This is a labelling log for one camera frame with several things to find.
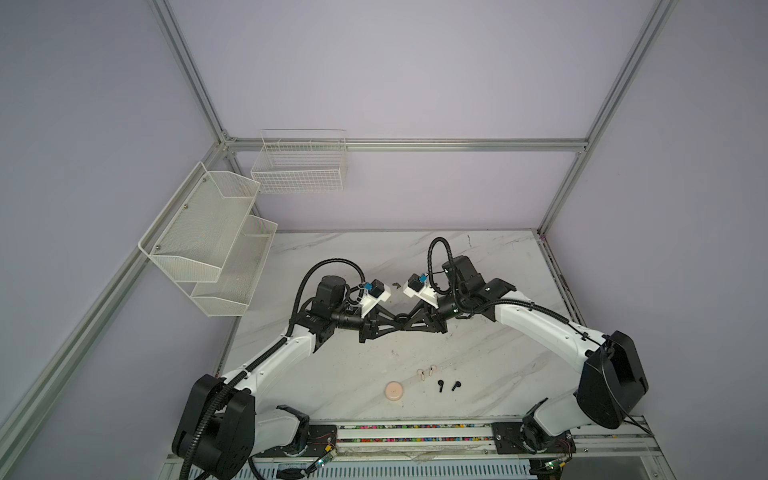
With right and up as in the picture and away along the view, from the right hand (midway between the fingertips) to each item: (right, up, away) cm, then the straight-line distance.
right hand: (405, 322), depth 74 cm
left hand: (-2, -1, 0) cm, 3 cm away
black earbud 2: (+15, -19, +8) cm, 25 cm away
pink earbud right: (+8, -16, +11) cm, 21 cm away
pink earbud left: (+5, -17, +10) cm, 20 cm away
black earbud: (+10, -19, +8) cm, 23 cm away
